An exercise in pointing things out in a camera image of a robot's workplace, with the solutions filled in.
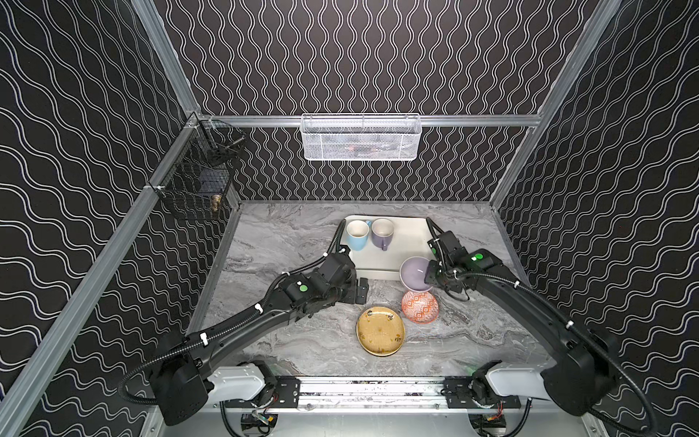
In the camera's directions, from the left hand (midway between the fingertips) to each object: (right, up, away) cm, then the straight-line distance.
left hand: (356, 281), depth 77 cm
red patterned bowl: (+21, -11, +13) cm, 27 cm away
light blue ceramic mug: (+1, +14, +27) cm, 30 cm away
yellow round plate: (+8, -17, +7) cm, 20 cm away
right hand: (+23, 0, +6) cm, 24 cm away
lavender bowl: (+18, +1, +9) cm, 20 cm away
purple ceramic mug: (+11, +13, +32) cm, 36 cm away
